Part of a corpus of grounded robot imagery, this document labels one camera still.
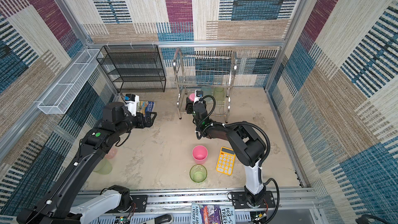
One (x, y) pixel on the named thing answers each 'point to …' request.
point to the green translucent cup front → (198, 173)
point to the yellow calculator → (226, 159)
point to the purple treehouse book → (211, 213)
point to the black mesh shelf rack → (133, 68)
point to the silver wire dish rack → (212, 74)
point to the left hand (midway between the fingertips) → (148, 111)
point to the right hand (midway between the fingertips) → (192, 99)
